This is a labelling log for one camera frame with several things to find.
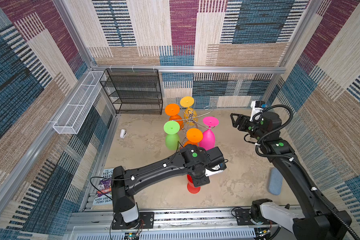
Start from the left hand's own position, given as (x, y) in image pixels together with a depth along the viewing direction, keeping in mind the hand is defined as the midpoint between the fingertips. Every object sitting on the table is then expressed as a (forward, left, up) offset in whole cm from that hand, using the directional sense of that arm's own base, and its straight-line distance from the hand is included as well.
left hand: (201, 175), depth 68 cm
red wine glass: (+1, +4, -19) cm, 19 cm away
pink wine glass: (+16, -5, +4) cm, 17 cm away
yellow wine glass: (+24, +4, +14) cm, 29 cm away
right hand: (+24, -18, +13) cm, 32 cm away
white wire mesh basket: (+21, +61, +14) cm, 66 cm away
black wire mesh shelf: (+64, +43, -2) cm, 77 cm away
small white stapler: (+37, +49, -17) cm, 63 cm away
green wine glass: (+17, +13, +13) cm, 25 cm away
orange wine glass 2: (+28, +13, +13) cm, 34 cm away
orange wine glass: (+13, +4, +13) cm, 19 cm away
